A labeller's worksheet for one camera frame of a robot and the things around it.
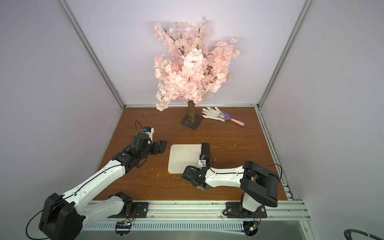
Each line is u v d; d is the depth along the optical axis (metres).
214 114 1.14
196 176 0.64
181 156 0.91
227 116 1.12
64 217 0.38
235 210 0.73
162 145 0.74
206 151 0.95
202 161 0.76
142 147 0.62
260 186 0.43
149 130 0.73
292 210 0.74
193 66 0.52
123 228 0.71
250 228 0.69
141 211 0.73
